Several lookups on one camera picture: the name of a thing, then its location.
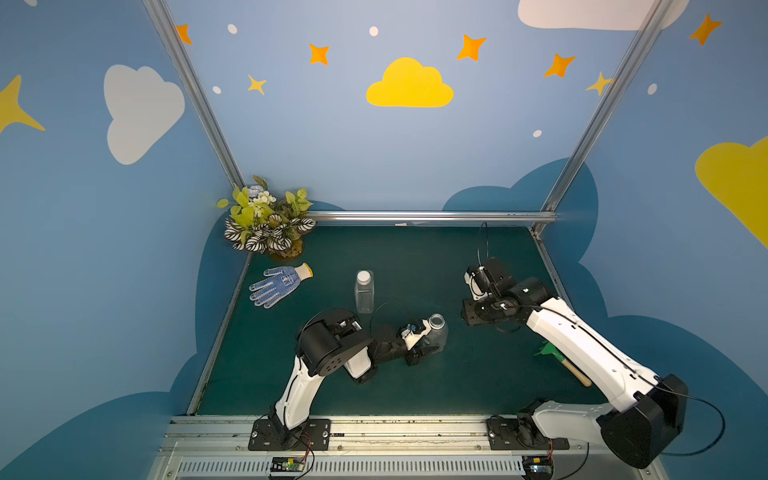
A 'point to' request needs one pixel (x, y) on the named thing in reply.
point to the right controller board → (537, 467)
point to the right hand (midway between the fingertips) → (472, 309)
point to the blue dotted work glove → (280, 282)
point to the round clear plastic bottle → (439, 332)
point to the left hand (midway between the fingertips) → (434, 334)
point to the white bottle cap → (363, 277)
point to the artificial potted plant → (258, 222)
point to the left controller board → (287, 464)
